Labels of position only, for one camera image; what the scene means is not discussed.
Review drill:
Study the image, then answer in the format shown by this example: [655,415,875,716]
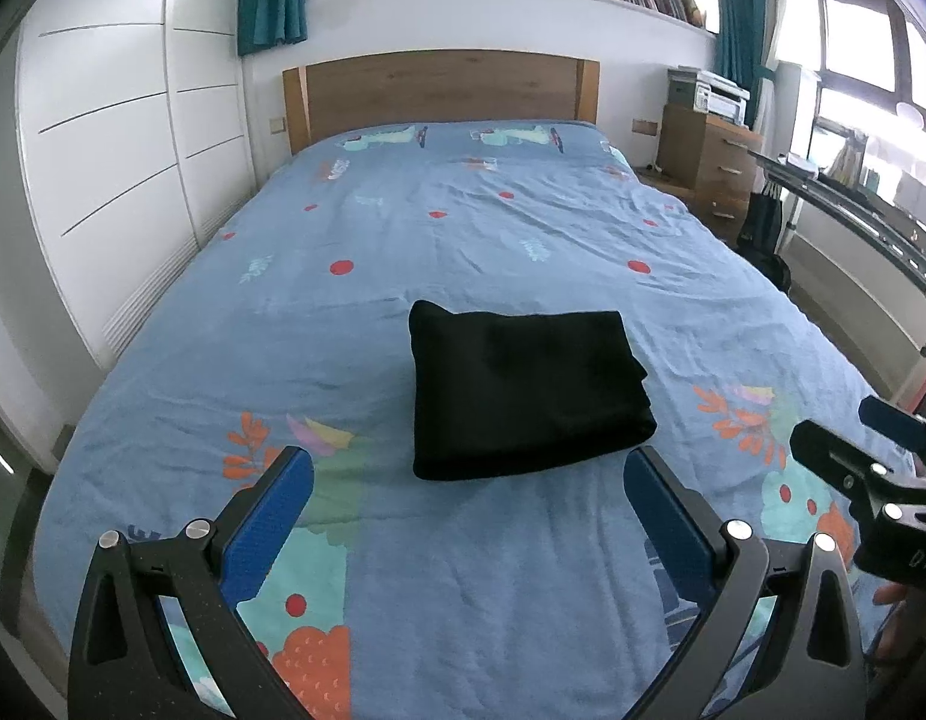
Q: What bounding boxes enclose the person's right hand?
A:
[871,581,926,661]

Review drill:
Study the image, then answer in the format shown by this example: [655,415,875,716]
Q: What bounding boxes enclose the white printer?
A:
[691,69,752,121]

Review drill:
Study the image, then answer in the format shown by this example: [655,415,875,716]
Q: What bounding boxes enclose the wooden dresser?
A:
[655,103,764,222]

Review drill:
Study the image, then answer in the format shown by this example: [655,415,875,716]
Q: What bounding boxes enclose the blue printed bedsheet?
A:
[31,120,921,720]

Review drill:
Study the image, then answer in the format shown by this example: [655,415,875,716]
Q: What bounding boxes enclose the black bag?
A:
[736,191,786,252]

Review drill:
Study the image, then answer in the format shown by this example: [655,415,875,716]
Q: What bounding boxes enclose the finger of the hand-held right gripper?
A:
[859,395,926,458]
[791,420,895,500]

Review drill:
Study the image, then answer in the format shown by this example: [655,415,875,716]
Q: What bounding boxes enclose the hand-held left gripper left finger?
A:
[67,445,316,720]

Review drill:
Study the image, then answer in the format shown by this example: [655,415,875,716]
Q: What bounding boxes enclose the glass desk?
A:
[748,150,926,293]

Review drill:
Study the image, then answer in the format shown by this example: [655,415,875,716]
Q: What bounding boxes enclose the window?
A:
[808,0,926,226]

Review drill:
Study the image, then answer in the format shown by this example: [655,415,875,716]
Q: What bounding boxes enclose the black pants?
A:
[409,300,659,482]

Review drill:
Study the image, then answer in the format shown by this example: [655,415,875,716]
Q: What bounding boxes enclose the white wardrobe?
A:
[0,0,261,466]

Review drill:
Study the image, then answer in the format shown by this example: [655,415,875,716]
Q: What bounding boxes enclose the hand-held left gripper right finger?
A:
[624,445,873,720]

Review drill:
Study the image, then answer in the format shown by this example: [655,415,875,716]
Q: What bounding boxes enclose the wooden headboard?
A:
[283,50,601,157]

